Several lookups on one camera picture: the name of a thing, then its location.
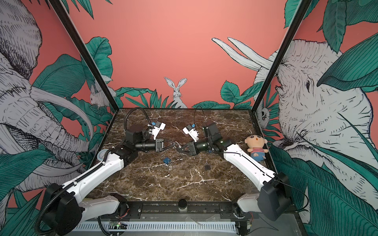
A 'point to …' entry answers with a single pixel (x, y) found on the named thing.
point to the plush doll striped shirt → (256, 143)
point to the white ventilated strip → (182, 226)
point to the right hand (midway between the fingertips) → (179, 150)
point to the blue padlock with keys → (167, 160)
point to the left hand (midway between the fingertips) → (175, 143)
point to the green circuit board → (117, 225)
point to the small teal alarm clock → (101, 153)
